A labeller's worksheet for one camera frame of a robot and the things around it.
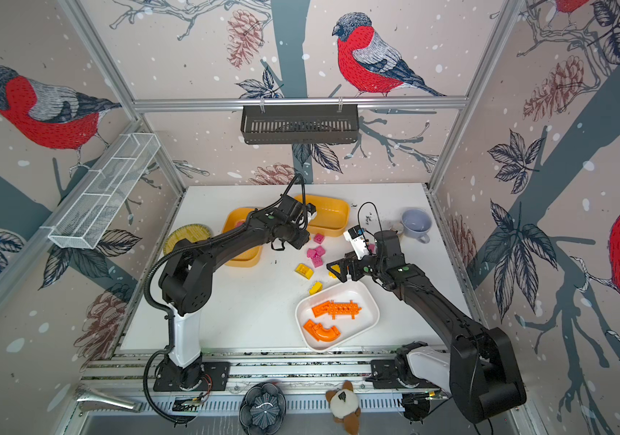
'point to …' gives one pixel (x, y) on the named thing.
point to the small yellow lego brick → (315, 288)
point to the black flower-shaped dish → (262, 410)
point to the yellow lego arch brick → (305, 271)
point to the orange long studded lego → (336, 308)
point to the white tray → (365, 318)
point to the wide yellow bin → (333, 216)
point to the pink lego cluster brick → (320, 251)
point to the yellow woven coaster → (191, 233)
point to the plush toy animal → (343, 403)
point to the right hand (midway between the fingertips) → (337, 263)
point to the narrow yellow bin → (229, 222)
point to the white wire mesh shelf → (82, 224)
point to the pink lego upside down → (319, 237)
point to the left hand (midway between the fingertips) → (304, 236)
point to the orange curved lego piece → (321, 333)
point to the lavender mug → (415, 224)
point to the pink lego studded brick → (311, 253)
